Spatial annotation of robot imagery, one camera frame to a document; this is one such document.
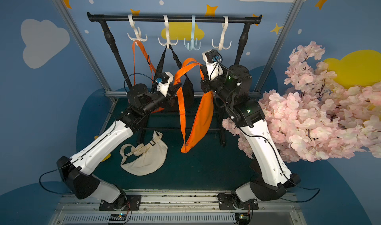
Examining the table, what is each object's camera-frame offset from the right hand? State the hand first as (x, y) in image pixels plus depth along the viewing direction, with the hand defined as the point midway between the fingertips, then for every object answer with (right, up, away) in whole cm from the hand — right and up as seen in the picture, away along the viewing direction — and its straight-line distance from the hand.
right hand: (207, 63), depth 56 cm
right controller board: (+19, -72, +18) cm, 77 cm away
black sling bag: (-8, -6, +27) cm, 29 cm away
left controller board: (-43, -71, +17) cm, 85 cm away
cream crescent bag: (-30, -45, +33) cm, 63 cm away
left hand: (-12, -4, +8) cm, 15 cm away
